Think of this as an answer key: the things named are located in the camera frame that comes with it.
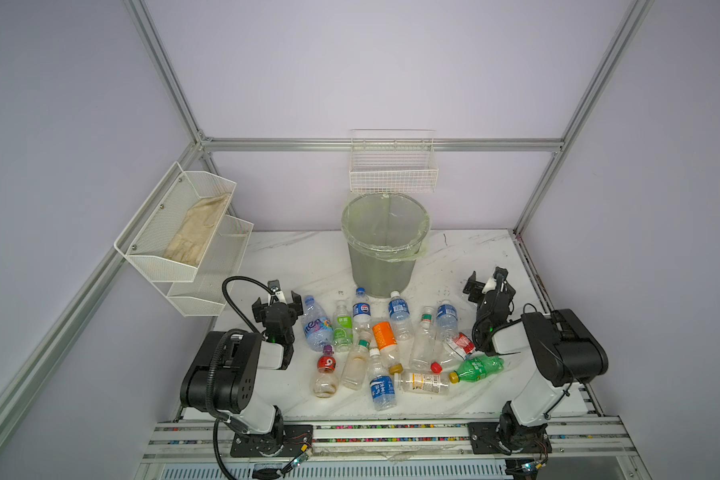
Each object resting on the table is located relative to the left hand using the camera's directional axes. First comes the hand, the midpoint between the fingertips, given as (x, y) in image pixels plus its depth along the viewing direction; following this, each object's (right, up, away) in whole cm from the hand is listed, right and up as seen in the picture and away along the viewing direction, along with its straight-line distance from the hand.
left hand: (275, 296), depth 92 cm
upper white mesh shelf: (-24, +18, -15) cm, 33 cm away
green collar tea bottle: (+46, -14, -6) cm, 48 cm away
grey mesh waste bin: (+33, +6, +5) cm, 34 cm away
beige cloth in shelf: (-18, +16, -16) cm, 29 cm away
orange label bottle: (+34, -12, -6) cm, 37 cm away
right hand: (+67, +7, 0) cm, 67 cm away
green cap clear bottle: (+26, -20, -7) cm, 33 cm away
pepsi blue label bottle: (+27, -4, 0) cm, 27 cm away
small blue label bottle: (+54, -8, +2) cm, 55 cm away
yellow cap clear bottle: (+44, -21, -14) cm, 51 cm away
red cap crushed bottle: (+56, -14, -6) cm, 58 cm away
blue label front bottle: (+33, -21, -16) cm, 42 cm away
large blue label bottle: (+14, -8, -4) cm, 17 cm away
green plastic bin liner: (+36, +23, +12) cm, 44 cm away
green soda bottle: (+58, -18, -12) cm, 62 cm away
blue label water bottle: (+39, -6, -2) cm, 40 cm away
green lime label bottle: (+21, -9, -4) cm, 23 cm away
